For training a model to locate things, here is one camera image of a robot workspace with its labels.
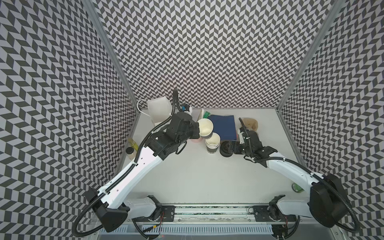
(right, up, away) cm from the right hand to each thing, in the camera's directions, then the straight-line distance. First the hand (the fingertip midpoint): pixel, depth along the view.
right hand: (233, 147), depth 86 cm
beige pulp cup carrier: (+16, +14, +17) cm, 27 cm away
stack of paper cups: (-12, +2, +5) cm, 13 cm away
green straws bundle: (-16, +19, +6) cm, 26 cm away
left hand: (-21, +13, -17) cm, 30 cm away
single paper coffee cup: (-16, +12, -13) cm, 24 cm away
